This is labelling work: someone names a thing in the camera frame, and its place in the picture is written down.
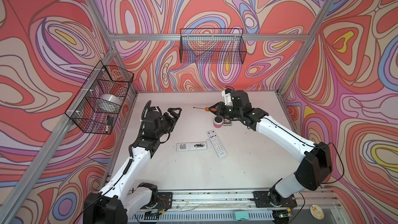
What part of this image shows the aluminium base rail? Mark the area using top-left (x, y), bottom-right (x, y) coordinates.
top-left (86, 188), bottom-right (340, 212)

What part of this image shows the black wire basket back wall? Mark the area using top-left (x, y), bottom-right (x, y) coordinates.
top-left (179, 27), bottom-right (247, 64)

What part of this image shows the beige round disc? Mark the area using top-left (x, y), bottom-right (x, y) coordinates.
top-left (309, 204), bottom-right (325, 220)

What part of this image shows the white remote with back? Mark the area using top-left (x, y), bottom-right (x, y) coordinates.
top-left (176, 142), bottom-right (208, 151)

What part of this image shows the green box on rail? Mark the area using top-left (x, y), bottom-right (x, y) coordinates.
top-left (233, 211), bottom-right (250, 221)

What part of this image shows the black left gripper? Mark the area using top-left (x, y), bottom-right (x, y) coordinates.
top-left (153, 108), bottom-right (182, 141)

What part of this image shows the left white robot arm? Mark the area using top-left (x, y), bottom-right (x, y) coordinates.
top-left (80, 101), bottom-right (182, 224)

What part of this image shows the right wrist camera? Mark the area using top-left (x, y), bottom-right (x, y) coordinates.
top-left (221, 89), bottom-right (233, 106)

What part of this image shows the orange handled screwdriver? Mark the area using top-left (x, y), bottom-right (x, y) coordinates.
top-left (193, 106), bottom-right (217, 112)

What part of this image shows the black wire basket left wall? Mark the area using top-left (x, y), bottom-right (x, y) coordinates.
top-left (65, 61), bottom-right (134, 135)

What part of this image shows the black wire basket wall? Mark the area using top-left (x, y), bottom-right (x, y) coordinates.
top-left (179, 27), bottom-right (247, 64)
top-left (65, 61), bottom-right (134, 135)

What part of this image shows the white remote with coloured buttons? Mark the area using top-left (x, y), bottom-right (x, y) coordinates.
top-left (207, 130), bottom-right (227, 158)

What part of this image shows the small purple card box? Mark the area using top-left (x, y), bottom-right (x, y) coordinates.
top-left (223, 119), bottom-right (232, 126)

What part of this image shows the pink round speaker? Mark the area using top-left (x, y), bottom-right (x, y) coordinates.
top-left (213, 116), bottom-right (223, 128)

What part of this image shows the silver tape roll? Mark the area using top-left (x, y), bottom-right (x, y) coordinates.
top-left (96, 94), bottom-right (122, 114)

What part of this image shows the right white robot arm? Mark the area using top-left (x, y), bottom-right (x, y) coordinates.
top-left (207, 89), bottom-right (333, 205)

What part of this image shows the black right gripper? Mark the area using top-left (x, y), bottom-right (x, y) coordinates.
top-left (208, 101), bottom-right (243, 118)

